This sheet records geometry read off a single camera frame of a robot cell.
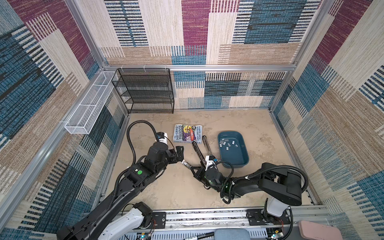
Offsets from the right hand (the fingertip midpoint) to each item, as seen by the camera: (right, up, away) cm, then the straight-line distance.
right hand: (190, 170), depth 83 cm
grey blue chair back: (+19, -24, -16) cm, 34 cm away
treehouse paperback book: (-4, +19, +22) cm, 29 cm away
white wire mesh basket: (-50, +27, -13) cm, 58 cm away
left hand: (-6, +15, -9) cm, 18 cm away
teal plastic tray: (+27, +9, +16) cm, 33 cm away
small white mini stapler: (-2, +3, +2) cm, 5 cm away
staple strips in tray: (+22, +13, +19) cm, 32 cm away
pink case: (+57, -23, -14) cm, 63 cm away
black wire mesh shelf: (-32, +51, +26) cm, 65 cm away
